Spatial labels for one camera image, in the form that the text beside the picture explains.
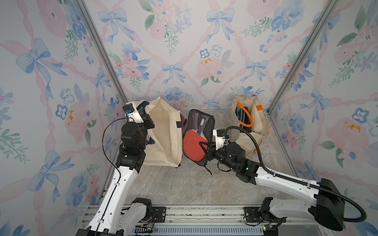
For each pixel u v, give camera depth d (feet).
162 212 2.45
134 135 1.56
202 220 2.40
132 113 1.78
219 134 2.03
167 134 2.73
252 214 2.41
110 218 1.27
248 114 3.04
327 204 1.31
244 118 3.04
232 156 1.78
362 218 1.27
